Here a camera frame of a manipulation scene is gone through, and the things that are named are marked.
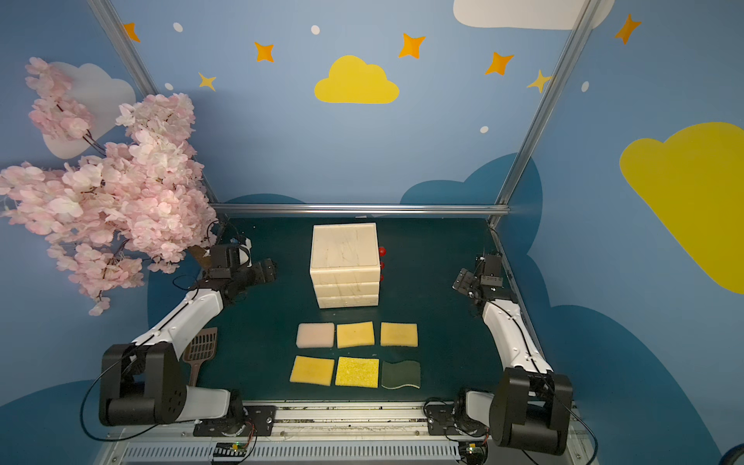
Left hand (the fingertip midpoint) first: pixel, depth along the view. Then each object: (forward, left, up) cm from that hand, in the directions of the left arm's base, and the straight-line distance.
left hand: (262, 264), depth 90 cm
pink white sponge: (-18, -17, -13) cm, 27 cm away
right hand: (-4, -68, 0) cm, 68 cm away
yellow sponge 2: (-17, -43, -12) cm, 48 cm away
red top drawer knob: (+2, -38, +6) cm, 38 cm away
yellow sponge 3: (-28, -19, -13) cm, 36 cm away
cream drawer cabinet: (-6, -27, +8) cm, 29 cm away
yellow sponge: (-17, -30, -12) cm, 37 cm away
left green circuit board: (-47, 0, -17) cm, 50 cm away
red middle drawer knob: (-5, -38, +8) cm, 39 cm away
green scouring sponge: (-29, -42, -12) cm, 53 cm away
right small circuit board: (-45, -62, -16) cm, 78 cm away
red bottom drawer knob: (-6, -38, +2) cm, 38 cm away
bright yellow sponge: (-28, -32, -13) cm, 45 cm away
